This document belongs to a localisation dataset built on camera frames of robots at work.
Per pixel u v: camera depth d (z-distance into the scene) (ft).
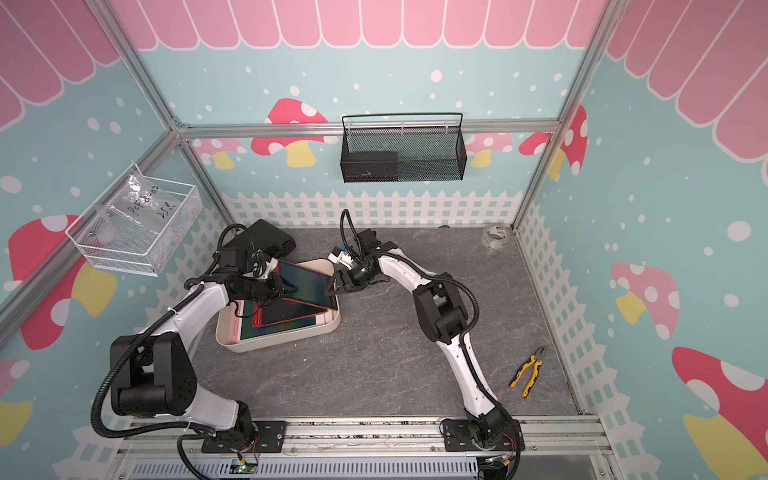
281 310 3.06
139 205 2.34
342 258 2.93
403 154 3.04
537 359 2.83
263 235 3.70
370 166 3.15
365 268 2.75
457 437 2.43
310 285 3.32
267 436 2.45
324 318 3.09
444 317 1.98
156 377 1.45
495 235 3.80
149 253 2.08
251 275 2.59
